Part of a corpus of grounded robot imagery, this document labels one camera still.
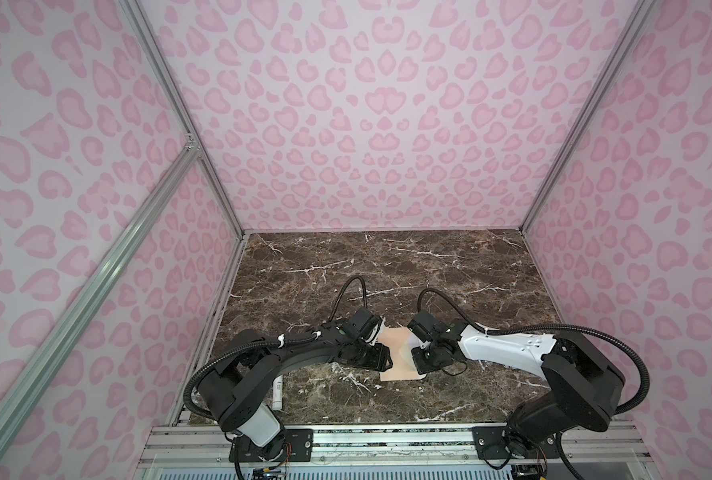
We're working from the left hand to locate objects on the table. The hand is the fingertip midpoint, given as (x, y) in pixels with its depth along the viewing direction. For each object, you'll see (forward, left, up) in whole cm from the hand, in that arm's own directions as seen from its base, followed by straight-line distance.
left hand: (386, 361), depth 84 cm
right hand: (-1, -10, -2) cm, 10 cm away
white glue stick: (-8, +30, -1) cm, 30 cm away
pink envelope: (+6, -5, -2) cm, 8 cm away
